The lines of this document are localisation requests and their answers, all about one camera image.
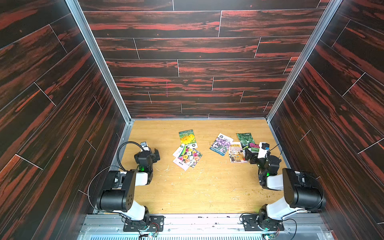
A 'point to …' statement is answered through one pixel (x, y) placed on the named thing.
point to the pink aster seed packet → (180, 164)
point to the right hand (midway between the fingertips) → (257, 148)
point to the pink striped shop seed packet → (237, 155)
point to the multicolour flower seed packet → (190, 156)
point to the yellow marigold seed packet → (187, 138)
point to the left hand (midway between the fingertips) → (149, 150)
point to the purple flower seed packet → (221, 143)
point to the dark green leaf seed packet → (245, 138)
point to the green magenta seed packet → (254, 148)
